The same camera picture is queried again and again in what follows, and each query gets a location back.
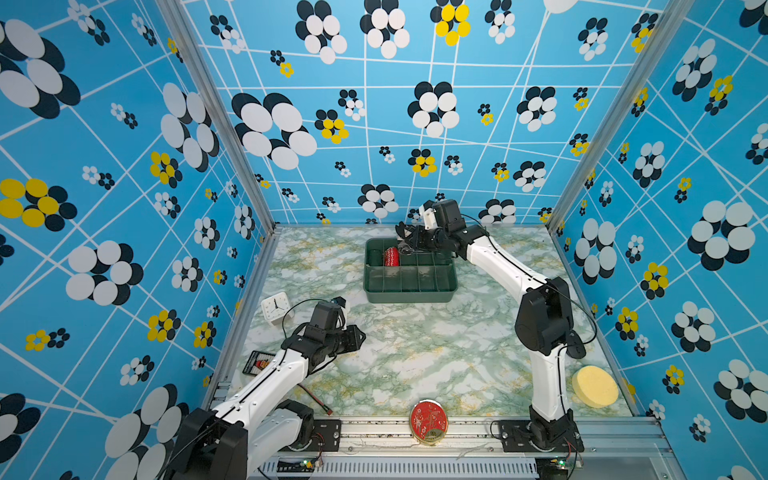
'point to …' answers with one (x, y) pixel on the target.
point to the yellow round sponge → (594, 387)
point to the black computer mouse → (575, 347)
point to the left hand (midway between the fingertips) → (365, 335)
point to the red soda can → (392, 257)
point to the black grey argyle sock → (405, 248)
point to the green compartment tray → (424, 276)
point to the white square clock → (275, 307)
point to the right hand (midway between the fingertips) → (408, 239)
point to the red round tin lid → (429, 422)
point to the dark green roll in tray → (375, 257)
